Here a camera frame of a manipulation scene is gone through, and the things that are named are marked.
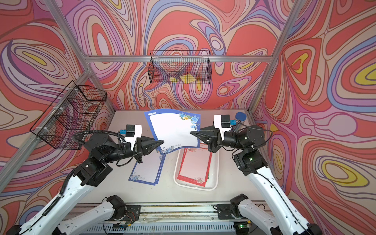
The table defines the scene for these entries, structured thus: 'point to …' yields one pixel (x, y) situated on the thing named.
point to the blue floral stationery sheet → (149, 171)
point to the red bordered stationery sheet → (195, 165)
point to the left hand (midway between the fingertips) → (162, 143)
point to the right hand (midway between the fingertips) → (191, 135)
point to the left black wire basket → (75, 111)
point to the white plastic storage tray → (212, 183)
